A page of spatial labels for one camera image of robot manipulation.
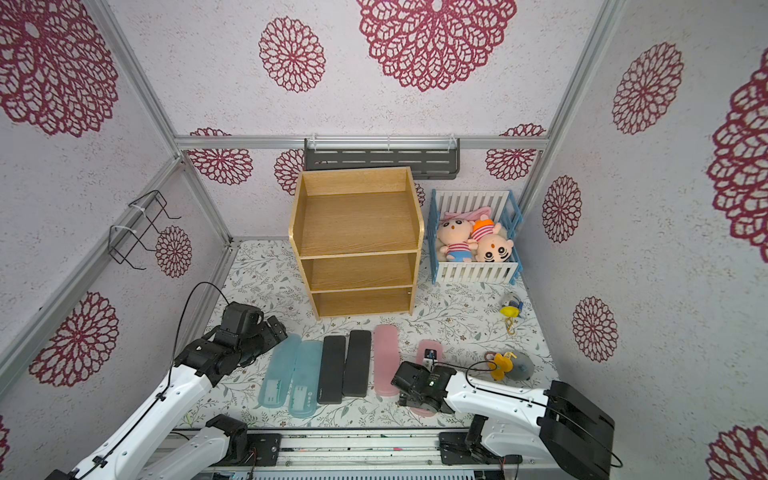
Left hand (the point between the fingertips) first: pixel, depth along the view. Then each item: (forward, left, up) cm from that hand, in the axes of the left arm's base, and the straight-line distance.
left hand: (274, 336), depth 80 cm
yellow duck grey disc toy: (-6, -66, -7) cm, 66 cm away
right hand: (-13, -40, -13) cm, 44 cm away
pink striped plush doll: (+39, -54, +1) cm, 67 cm away
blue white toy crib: (+52, -76, -2) cm, 92 cm away
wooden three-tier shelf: (+21, -23, +18) cm, 36 cm away
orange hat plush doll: (+33, -65, 0) cm, 73 cm away
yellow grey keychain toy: (+13, -70, -10) cm, 72 cm away
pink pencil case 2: (0, -41, -12) cm, 42 cm away
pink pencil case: (-1, -30, -13) cm, 33 cm away
